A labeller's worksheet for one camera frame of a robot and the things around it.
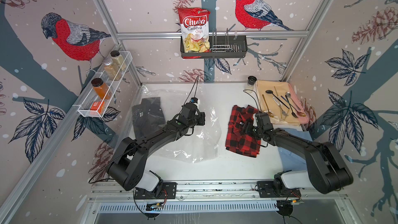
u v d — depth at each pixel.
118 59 0.80
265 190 0.73
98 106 0.63
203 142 0.86
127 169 0.43
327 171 0.43
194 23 0.81
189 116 0.67
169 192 0.73
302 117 0.99
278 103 1.07
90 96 0.68
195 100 0.78
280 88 1.15
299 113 1.01
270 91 1.14
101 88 0.66
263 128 0.71
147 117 0.97
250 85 1.10
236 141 0.88
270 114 1.02
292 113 1.03
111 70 0.75
